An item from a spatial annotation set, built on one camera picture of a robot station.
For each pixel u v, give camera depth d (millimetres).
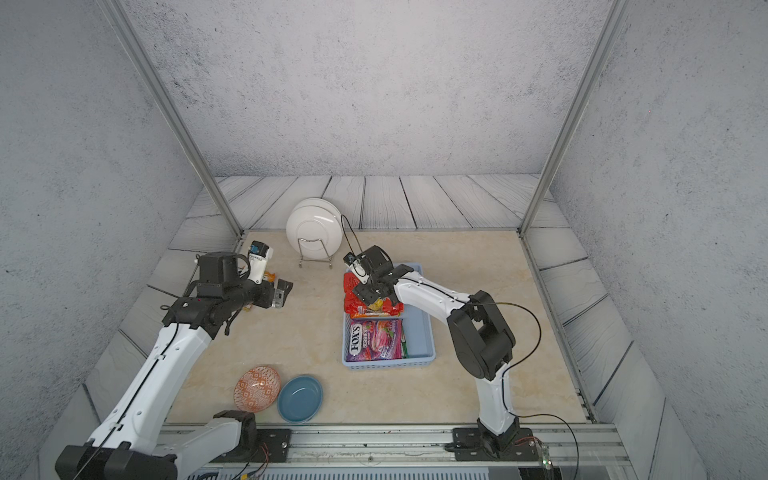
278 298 697
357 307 873
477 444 729
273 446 730
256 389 813
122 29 717
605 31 729
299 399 796
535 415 662
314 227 1020
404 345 870
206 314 514
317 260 1103
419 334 936
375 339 847
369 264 725
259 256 668
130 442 382
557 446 744
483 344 500
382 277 702
